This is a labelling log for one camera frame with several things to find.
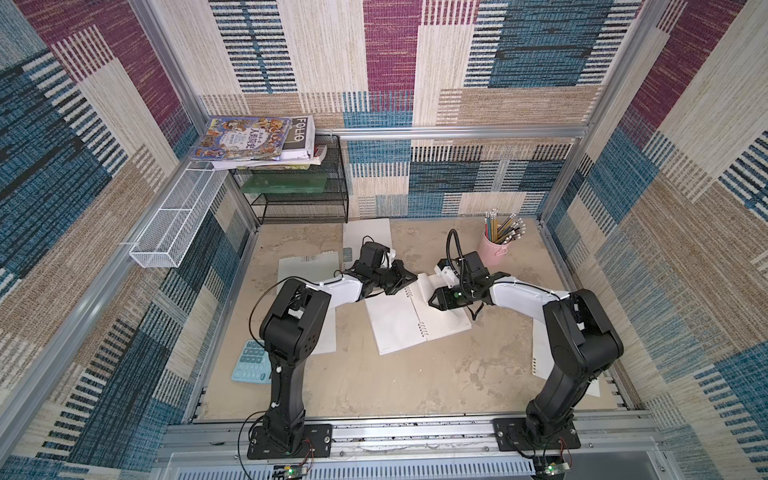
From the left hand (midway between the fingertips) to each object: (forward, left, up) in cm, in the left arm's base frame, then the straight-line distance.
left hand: (418, 275), depth 93 cm
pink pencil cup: (+10, -25, -3) cm, 27 cm away
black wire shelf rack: (+38, +35, 0) cm, 52 cm away
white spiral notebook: (+27, +22, -9) cm, 36 cm away
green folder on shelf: (+26, +42, +15) cm, 52 cm away
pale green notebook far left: (+11, +34, -9) cm, 37 cm away
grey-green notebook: (-9, +4, -9) cm, 14 cm away
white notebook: (-16, +27, -8) cm, 33 cm away
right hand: (-5, -5, -6) cm, 9 cm away
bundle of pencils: (+13, -30, +6) cm, 33 cm away
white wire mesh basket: (-4, +60, +24) cm, 65 cm away
